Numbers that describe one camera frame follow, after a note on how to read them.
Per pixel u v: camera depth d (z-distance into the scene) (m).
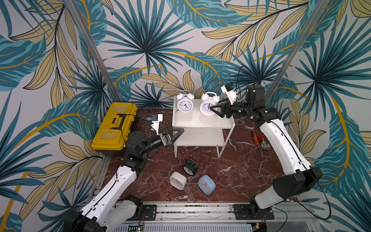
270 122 0.48
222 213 0.76
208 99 0.67
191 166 0.82
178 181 0.77
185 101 0.69
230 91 0.60
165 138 0.57
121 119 0.90
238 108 0.60
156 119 0.60
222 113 0.63
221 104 0.69
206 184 0.76
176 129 0.59
